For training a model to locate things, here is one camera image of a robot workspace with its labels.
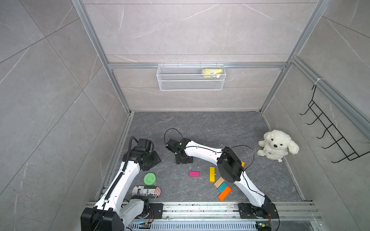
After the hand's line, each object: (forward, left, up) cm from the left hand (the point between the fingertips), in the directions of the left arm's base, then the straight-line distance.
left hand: (158, 158), depth 82 cm
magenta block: (-6, -21, -10) cm, 24 cm away
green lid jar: (-10, +5, -6) cm, 12 cm away
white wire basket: (+52, -21, +19) cm, 60 cm away
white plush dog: (+4, -68, +5) cm, 69 cm away
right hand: (+3, -14, -11) cm, 18 cm away
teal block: (-15, -36, -9) cm, 40 cm away
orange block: (-18, -37, -10) cm, 42 cm away
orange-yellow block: (-1, -52, -10) cm, 53 cm away
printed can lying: (-16, +3, -7) cm, 18 cm away
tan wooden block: (-12, -35, -8) cm, 38 cm away
